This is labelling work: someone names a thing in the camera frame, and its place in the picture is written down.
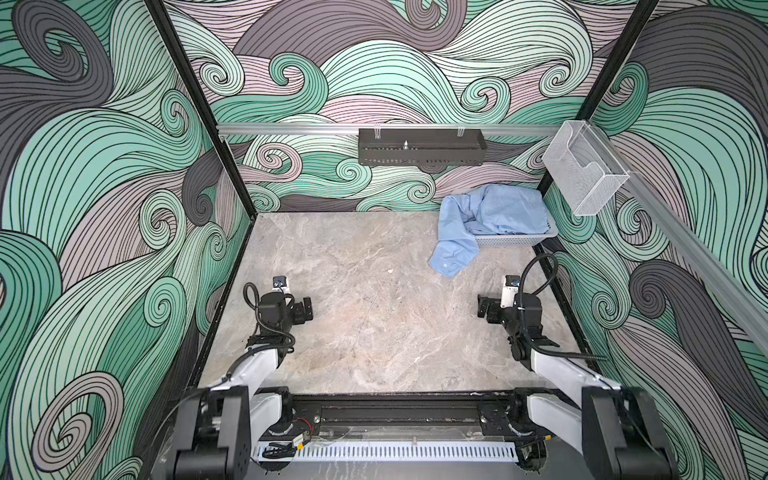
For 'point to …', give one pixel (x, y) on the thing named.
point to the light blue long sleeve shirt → (495, 209)
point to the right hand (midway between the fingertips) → (496, 295)
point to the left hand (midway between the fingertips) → (292, 296)
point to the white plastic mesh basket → (519, 240)
